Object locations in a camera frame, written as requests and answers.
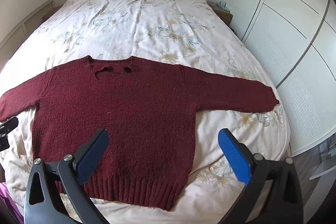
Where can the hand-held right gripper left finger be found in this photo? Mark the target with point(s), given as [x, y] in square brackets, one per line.
[92, 154]

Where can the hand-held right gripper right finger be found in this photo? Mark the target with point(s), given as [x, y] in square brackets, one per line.
[233, 158]

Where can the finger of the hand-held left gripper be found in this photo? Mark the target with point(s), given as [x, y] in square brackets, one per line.
[9, 124]
[3, 142]

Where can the dark red knitted sweater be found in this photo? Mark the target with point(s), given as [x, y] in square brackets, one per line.
[131, 113]

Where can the purple cloth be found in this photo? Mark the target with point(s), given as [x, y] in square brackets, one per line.
[5, 203]

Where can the grey glass stand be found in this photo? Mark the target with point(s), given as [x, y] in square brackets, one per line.
[324, 161]

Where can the white panelled radiator cover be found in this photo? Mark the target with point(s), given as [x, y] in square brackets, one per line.
[23, 27]

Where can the wooden nightstand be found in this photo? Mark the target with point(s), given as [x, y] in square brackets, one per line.
[224, 15]

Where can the floral cream bed sheet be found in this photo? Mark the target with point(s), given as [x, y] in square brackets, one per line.
[147, 16]

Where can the teal item on nightstand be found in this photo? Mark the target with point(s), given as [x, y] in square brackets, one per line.
[222, 5]

